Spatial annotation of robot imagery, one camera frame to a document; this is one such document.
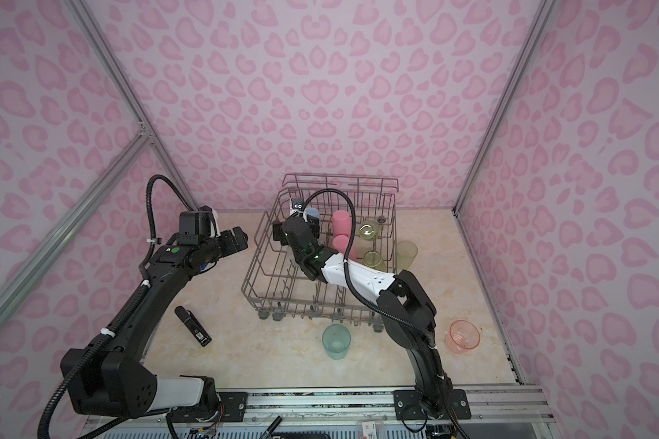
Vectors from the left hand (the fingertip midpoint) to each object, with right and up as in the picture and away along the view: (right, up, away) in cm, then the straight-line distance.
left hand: (235, 235), depth 82 cm
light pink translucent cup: (+68, -30, 0) cm, 74 cm away
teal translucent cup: (+30, -31, 0) cm, 43 cm away
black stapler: (-14, -28, +3) cm, 31 cm away
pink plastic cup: (+32, +4, +17) cm, 37 cm away
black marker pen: (+14, -49, -12) cm, 53 cm away
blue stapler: (-2, -8, -13) cm, 16 cm away
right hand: (+16, +7, +4) cm, 18 cm away
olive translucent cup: (+55, -6, +14) cm, 57 cm away
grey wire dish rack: (+8, -17, +14) cm, 23 cm away
